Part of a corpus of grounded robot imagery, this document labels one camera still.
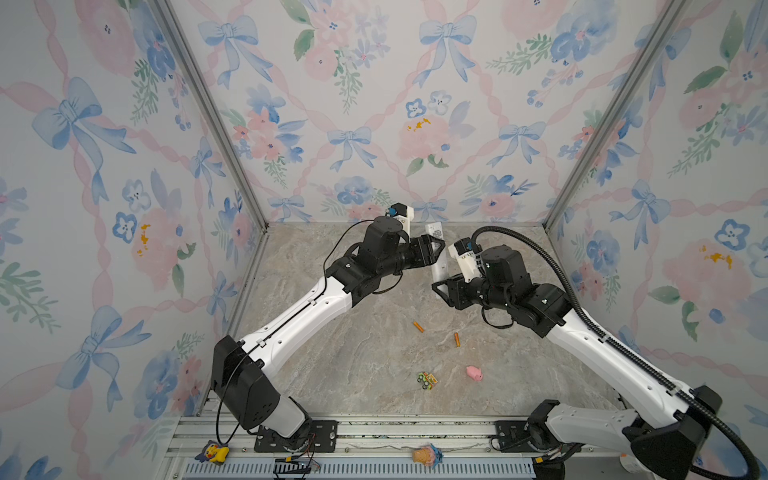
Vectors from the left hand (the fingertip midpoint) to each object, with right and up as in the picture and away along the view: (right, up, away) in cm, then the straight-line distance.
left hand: (440, 242), depth 69 cm
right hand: (0, -9, +3) cm, 10 cm away
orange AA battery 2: (+9, -29, +21) cm, 36 cm away
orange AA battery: (-3, -25, +23) cm, 34 cm away
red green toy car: (-1, -37, +11) cm, 38 cm away
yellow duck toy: (-53, -49, 0) cm, 72 cm away
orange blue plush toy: (-3, -49, 0) cm, 49 cm away
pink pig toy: (+12, -35, +13) cm, 39 cm away
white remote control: (0, -6, 0) cm, 6 cm away
